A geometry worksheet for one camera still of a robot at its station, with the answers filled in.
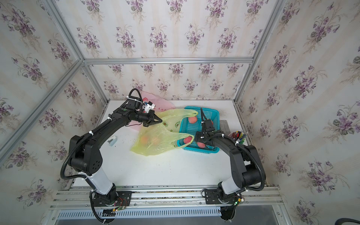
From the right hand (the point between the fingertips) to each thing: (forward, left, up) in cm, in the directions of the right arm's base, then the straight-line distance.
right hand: (204, 138), depth 93 cm
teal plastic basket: (+11, +12, -3) cm, 16 cm away
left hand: (+3, +27, +17) cm, 32 cm away
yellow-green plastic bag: (-6, +31, +10) cm, 33 cm away
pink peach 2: (-7, +12, +12) cm, 18 cm away
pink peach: (+15, +7, +2) cm, 16 cm away
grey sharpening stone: (+11, -16, -1) cm, 19 cm away
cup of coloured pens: (-3, -20, +9) cm, 22 cm away
